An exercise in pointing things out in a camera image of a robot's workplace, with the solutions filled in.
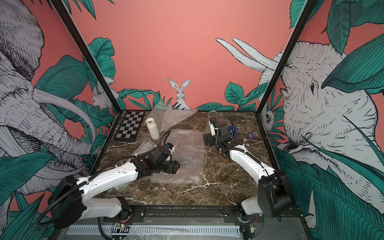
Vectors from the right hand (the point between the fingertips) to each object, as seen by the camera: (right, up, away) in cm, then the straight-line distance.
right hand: (210, 131), depth 87 cm
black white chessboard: (-57, +3, +20) cm, 61 cm away
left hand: (-19, -17, -5) cm, 27 cm away
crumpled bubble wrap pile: (-31, +10, +20) cm, 38 cm away
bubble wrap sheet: (-13, -12, +12) cm, 21 cm away
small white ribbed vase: (-36, +1, +6) cm, 36 cm away
